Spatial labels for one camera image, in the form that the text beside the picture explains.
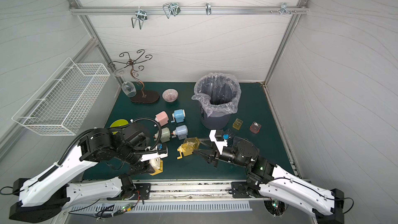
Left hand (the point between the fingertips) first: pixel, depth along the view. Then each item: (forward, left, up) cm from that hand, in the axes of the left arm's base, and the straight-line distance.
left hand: (152, 165), depth 60 cm
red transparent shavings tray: (+30, -53, -23) cm, 65 cm away
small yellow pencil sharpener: (-2, -2, -1) cm, 3 cm away
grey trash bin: (+32, -27, -20) cm, 47 cm away
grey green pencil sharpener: (+21, +2, -16) cm, 26 cm away
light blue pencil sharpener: (+34, -5, -15) cm, 37 cm away
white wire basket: (+22, +44, +9) cm, 50 cm away
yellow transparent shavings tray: (+32, -42, -23) cm, 57 cm away
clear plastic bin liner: (+44, -29, -7) cm, 54 cm away
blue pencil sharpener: (+22, -7, -15) cm, 28 cm away
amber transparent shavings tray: (+8, -16, +4) cm, 19 cm away
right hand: (+7, -18, +5) cm, 20 cm away
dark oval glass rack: (+53, +26, -21) cm, 63 cm away
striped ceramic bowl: (+55, +5, -20) cm, 59 cm away
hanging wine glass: (+43, +24, -1) cm, 49 cm away
